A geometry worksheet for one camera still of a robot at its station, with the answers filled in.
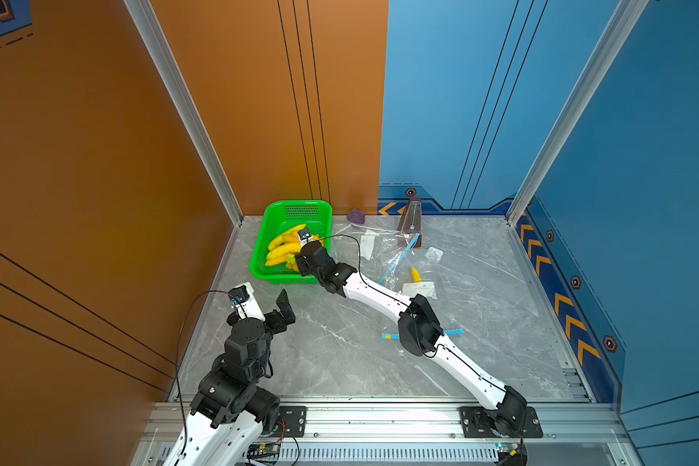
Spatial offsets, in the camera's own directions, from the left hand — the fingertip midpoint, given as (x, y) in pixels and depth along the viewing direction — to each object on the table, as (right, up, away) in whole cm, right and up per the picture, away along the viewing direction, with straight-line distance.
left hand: (270, 293), depth 72 cm
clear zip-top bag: (+32, +7, +24) cm, 40 cm away
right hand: (+3, +10, +26) cm, 28 cm away
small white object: (+49, +9, +30) cm, 58 cm away
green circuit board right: (+60, -39, -3) cm, 72 cm away
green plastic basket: (-8, +22, +37) cm, 44 cm away
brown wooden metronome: (+41, +20, +33) cm, 56 cm away
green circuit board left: (-2, -38, -1) cm, 38 cm away
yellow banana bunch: (-3, +11, +25) cm, 27 cm away
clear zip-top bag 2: (+47, +1, +30) cm, 56 cm away
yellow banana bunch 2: (+42, +2, +26) cm, 49 cm away
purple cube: (+21, +23, +44) cm, 54 cm away
